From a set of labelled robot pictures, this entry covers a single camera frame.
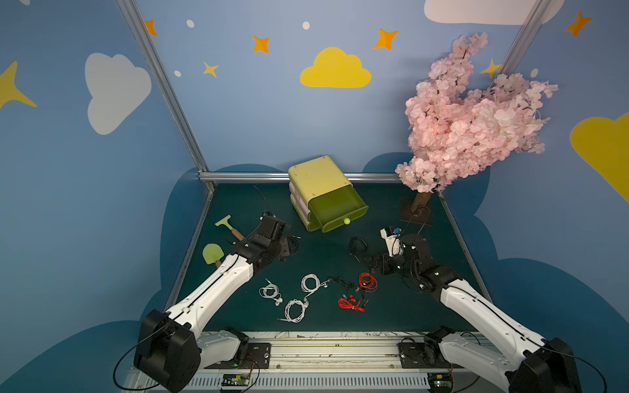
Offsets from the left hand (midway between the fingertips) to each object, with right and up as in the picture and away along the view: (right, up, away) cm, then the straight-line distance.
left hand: (282, 240), depth 84 cm
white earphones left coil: (-5, -19, +4) cm, 20 cm away
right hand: (+32, -4, -1) cm, 33 cm away
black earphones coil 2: (+29, -4, +17) cm, 34 cm away
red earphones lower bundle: (+23, -22, 0) cm, 32 cm away
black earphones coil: (+3, -2, 0) cm, 4 cm away
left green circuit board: (-13, -41, -12) cm, 44 cm away
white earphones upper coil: (+13, -17, +5) cm, 22 cm away
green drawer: (+19, +11, +6) cm, 23 cm away
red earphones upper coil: (+31, -16, +5) cm, 35 cm away
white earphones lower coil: (+7, -23, 0) cm, 24 cm away
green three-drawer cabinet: (+10, +23, +12) cm, 27 cm away
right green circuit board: (+49, -42, -11) cm, 66 cm away
